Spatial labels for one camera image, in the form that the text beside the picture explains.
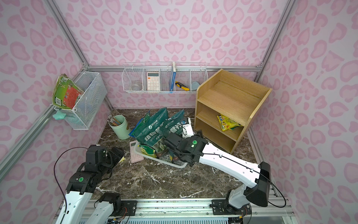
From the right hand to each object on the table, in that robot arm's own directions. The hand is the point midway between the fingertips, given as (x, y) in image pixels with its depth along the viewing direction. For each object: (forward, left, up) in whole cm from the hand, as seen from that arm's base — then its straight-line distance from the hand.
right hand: (192, 134), depth 71 cm
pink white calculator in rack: (+40, +26, +3) cm, 48 cm away
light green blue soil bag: (+9, +31, -4) cm, 32 cm away
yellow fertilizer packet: (+13, -21, -8) cm, 26 cm away
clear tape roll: (+38, +38, 0) cm, 54 cm away
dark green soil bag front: (+7, +10, -3) cm, 13 cm away
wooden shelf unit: (+16, -19, +3) cm, 25 cm away
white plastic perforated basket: (-2, +17, -26) cm, 31 cm away
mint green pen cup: (+13, +47, -16) cm, 51 cm away
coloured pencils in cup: (+16, +51, -10) cm, 54 cm away
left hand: (-6, +38, -7) cm, 39 cm away
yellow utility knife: (+41, +7, -1) cm, 41 cm away
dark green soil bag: (+3, +22, -4) cm, 23 cm away
